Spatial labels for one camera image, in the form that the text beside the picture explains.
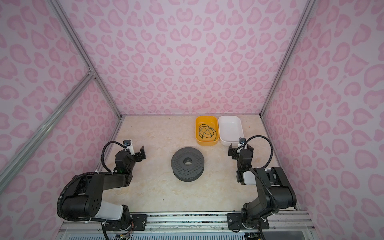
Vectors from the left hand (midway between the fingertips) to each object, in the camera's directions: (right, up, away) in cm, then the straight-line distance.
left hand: (136, 145), depth 91 cm
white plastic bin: (+62, +9, +19) cm, 66 cm away
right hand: (+64, +1, 0) cm, 64 cm away
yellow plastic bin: (+48, +15, +20) cm, 54 cm away
